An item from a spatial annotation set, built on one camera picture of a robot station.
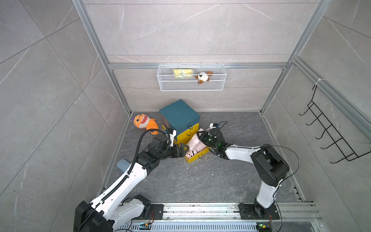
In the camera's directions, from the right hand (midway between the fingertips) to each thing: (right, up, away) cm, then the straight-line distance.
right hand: (197, 133), depth 92 cm
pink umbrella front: (-3, -13, -1) cm, 14 cm away
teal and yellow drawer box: (-7, +7, -6) cm, 12 cm away
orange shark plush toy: (-40, +8, +12) cm, 42 cm away
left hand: (-7, -6, -16) cm, 19 cm away
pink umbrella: (-1, -6, -4) cm, 7 cm away
